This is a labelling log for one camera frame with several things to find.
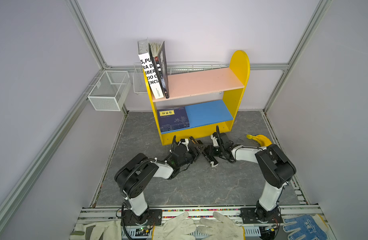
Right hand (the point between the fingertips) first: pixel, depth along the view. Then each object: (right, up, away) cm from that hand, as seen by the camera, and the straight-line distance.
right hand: (207, 152), depth 97 cm
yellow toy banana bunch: (+37, +8, +1) cm, 38 cm away
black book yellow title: (+1, -5, -12) cm, 13 cm away
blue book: (-22, +22, -6) cm, 31 cm away
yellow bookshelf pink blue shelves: (-2, +38, +23) cm, 45 cm away
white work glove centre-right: (0, -32, -26) cm, 41 cm away
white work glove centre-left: (-17, -31, -26) cm, 44 cm away
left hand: (-2, +3, -12) cm, 13 cm away
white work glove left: (-55, -31, -28) cm, 69 cm away
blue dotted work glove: (+48, -31, -26) cm, 63 cm away
